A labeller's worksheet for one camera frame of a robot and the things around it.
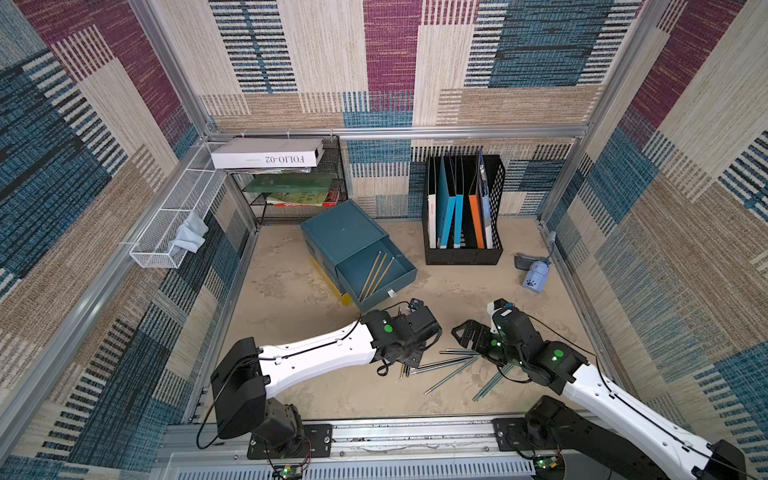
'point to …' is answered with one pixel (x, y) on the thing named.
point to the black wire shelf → (294, 194)
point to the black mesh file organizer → (461, 220)
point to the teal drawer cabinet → (338, 233)
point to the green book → (290, 183)
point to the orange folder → (474, 204)
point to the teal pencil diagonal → (454, 373)
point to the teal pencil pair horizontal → (448, 351)
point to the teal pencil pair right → (498, 376)
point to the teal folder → (445, 208)
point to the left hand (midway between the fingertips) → (413, 350)
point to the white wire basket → (165, 238)
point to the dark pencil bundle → (405, 369)
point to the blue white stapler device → (537, 271)
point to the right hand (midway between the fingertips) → (462, 334)
